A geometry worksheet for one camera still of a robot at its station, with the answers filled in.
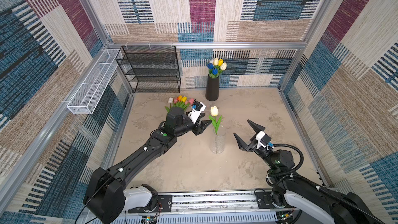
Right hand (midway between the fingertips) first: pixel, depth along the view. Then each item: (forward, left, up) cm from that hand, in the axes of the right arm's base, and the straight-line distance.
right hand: (241, 127), depth 70 cm
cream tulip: (+5, +12, +4) cm, 14 cm away
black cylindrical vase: (+37, +10, -12) cm, 40 cm away
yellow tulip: (+41, +5, +5) cm, 42 cm away
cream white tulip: (+37, +4, +5) cm, 38 cm away
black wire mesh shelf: (+54, +52, -8) cm, 75 cm away
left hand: (+7, +14, 0) cm, 16 cm away
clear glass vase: (0, +10, -13) cm, 16 cm away
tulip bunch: (+34, +32, -21) cm, 51 cm away
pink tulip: (+36, +24, -23) cm, 49 cm away
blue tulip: (+37, +11, +6) cm, 39 cm away
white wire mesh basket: (+11, +69, +9) cm, 71 cm away
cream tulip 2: (+40, +8, +6) cm, 42 cm away
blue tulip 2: (+37, +9, +2) cm, 38 cm away
